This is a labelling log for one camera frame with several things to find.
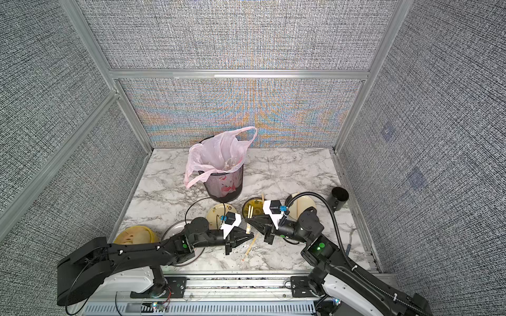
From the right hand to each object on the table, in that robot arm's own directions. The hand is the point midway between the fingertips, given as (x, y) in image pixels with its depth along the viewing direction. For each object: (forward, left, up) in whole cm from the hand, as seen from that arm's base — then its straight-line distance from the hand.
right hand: (248, 215), depth 62 cm
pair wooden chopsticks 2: (0, -1, +1) cm, 1 cm away
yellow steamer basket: (+2, +47, -24) cm, 53 cm away
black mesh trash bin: (+20, +11, -15) cm, 27 cm away
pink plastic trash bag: (+37, +12, -12) cm, 41 cm away
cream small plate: (+14, +16, -30) cm, 37 cm away
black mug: (+15, -37, -15) cm, 43 cm away
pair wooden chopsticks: (+22, -6, -28) cm, 36 cm away
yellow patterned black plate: (+17, -4, -29) cm, 34 cm away
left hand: (-3, -2, -11) cm, 11 cm away
